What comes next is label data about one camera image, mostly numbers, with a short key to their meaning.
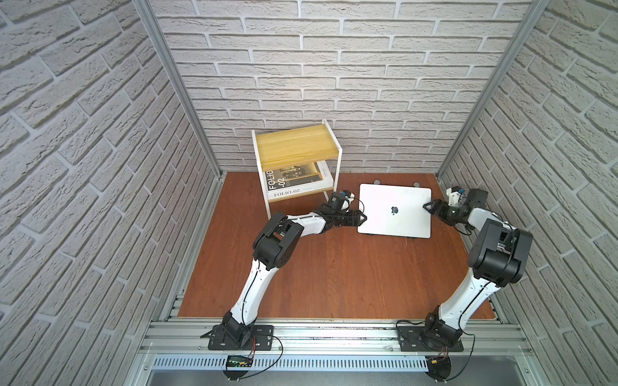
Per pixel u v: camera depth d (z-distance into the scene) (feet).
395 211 3.20
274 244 1.96
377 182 3.29
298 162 2.59
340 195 3.09
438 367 2.32
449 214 2.80
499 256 1.73
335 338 2.49
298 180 3.00
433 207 2.97
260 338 2.41
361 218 3.05
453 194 2.95
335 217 2.75
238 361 2.36
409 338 2.44
